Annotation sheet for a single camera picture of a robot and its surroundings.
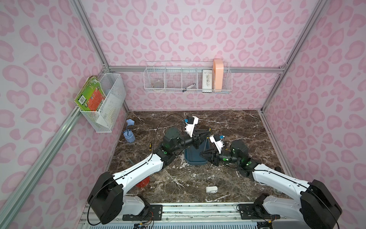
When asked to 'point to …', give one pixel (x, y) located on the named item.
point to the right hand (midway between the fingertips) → (200, 155)
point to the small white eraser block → (211, 189)
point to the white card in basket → (207, 80)
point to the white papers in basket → (109, 111)
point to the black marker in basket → (189, 87)
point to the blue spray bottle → (129, 135)
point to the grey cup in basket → (158, 84)
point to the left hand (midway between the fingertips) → (209, 131)
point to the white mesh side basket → (114, 86)
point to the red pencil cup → (144, 182)
